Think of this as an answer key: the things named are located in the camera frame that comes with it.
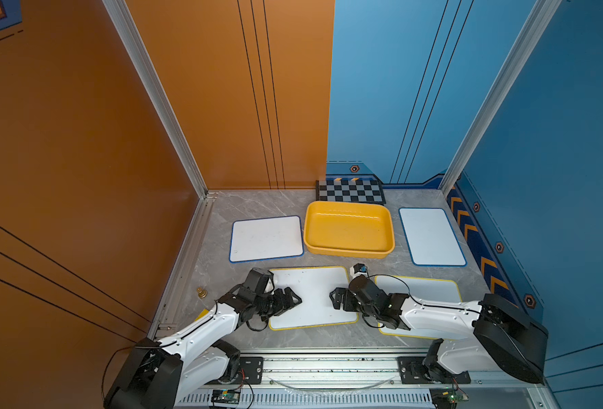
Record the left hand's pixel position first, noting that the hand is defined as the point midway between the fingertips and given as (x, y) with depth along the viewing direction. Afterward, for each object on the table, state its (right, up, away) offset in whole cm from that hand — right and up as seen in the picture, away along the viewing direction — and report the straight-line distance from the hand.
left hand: (296, 302), depth 83 cm
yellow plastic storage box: (+21, +23, +23) cm, 38 cm away
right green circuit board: (+42, -22, -13) cm, 49 cm away
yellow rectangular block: (-19, +7, -28) cm, 35 cm away
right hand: (+14, 0, +3) cm, 14 cm away
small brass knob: (-33, +2, +4) cm, 33 cm away
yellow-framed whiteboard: (+6, +3, +7) cm, 10 cm away
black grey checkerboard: (+23, +40, +33) cm, 57 cm away
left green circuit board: (-20, -23, -11) cm, 32 cm away
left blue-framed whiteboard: (-14, +19, +21) cm, 32 cm away
